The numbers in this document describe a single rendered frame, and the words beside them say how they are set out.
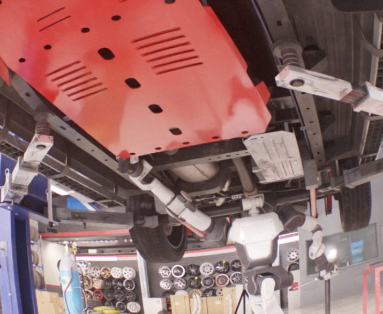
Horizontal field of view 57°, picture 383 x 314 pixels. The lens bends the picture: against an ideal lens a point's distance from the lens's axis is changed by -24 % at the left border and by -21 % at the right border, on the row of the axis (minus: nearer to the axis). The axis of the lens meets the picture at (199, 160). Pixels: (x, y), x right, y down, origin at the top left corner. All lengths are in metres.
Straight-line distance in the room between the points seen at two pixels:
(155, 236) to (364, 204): 1.61
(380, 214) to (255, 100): 10.87
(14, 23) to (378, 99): 1.25
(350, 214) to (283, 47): 1.93
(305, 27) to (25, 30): 1.03
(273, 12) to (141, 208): 2.29
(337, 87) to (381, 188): 11.18
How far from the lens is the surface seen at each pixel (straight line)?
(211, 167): 2.79
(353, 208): 2.99
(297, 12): 1.47
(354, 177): 2.50
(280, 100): 1.82
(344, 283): 12.02
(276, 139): 1.99
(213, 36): 1.22
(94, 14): 1.11
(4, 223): 2.76
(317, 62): 1.61
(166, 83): 1.44
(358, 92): 1.37
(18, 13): 1.12
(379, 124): 2.14
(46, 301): 10.13
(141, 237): 3.24
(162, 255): 3.31
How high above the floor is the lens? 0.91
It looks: 19 degrees up
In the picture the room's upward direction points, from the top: 5 degrees counter-clockwise
